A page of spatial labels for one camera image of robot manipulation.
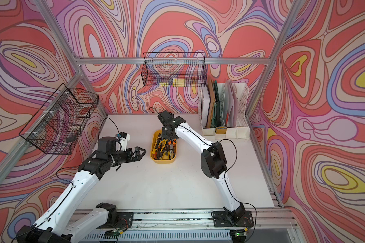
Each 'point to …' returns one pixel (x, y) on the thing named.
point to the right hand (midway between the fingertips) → (169, 139)
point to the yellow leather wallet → (220, 130)
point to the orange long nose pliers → (171, 146)
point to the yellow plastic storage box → (162, 151)
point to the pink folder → (231, 105)
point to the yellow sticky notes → (177, 82)
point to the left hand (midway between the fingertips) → (140, 152)
